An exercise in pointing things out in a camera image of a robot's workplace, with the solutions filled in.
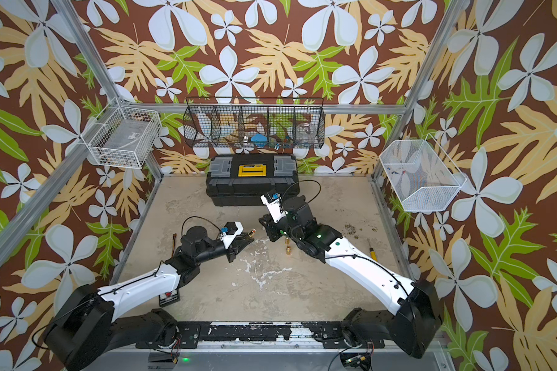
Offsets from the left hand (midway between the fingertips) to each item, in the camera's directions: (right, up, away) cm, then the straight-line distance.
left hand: (251, 232), depth 78 cm
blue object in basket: (+1, +37, +17) cm, 40 cm away
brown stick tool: (-36, -5, +19) cm, 41 cm away
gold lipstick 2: (+13, -9, +12) cm, 20 cm away
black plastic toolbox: (-6, +20, +17) cm, 27 cm away
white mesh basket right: (+62, +20, +6) cm, 66 cm away
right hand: (+3, +6, -4) cm, 7 cm away
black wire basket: (-1, +45, +19) cm, 49 cm away
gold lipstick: (+1, +1, -5) cm, 5 cm away
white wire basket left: (-50, +35, +8) cm, 62 cm away
